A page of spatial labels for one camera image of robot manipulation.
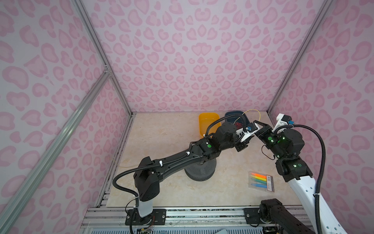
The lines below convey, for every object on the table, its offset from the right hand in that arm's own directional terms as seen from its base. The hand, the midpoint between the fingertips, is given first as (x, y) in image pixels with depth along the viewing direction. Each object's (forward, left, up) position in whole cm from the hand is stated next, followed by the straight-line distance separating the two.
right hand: (253, 120), depth 66 cm
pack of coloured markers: (-15, -12, -36) cm, 41 cm away
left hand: (-4, 0, -3) cm, 5 cm away
